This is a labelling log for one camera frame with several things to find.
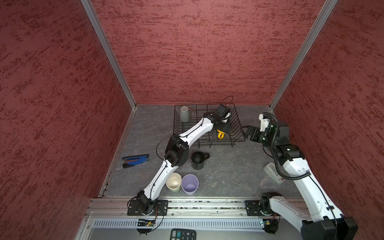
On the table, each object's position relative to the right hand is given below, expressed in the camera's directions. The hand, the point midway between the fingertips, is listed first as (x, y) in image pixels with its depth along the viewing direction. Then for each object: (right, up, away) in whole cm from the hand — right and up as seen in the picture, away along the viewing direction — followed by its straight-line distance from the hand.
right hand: (245, 132), depth 76 cm
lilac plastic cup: (-30, -29, +5) cm, 42 cm away
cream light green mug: (-38, -28, +4) cm, 48 cm away
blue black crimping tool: (-66, -19, +12) cm, 70 cm away
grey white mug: (-34, +11, +26) cm, 44 cm away
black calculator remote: (-35, -46, -10) cm, 59 cm away
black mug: (-25, -19, +13) cm, 34 cm away
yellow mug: (-10, -3, +16) cm, 19 cm away
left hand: (-7, 0, +18) cm, 20 cm away
